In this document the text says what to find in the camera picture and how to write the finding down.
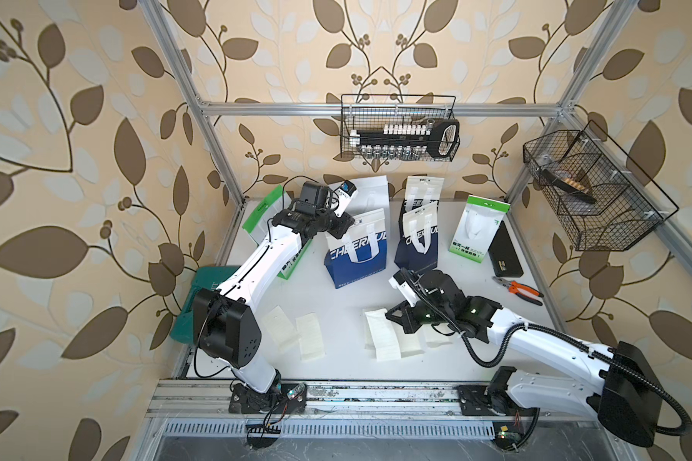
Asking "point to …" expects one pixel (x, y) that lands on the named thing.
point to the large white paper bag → (372, 196)
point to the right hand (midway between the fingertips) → (386, 315)
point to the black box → (504, 255)
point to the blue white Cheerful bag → (361, 253)
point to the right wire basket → (602, 199)
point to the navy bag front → (419, 248)
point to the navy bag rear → (421, 191)
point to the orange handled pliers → (518, 289)
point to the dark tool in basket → (580, 194)
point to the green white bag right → (479, 227)
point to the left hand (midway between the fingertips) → (343, 212)
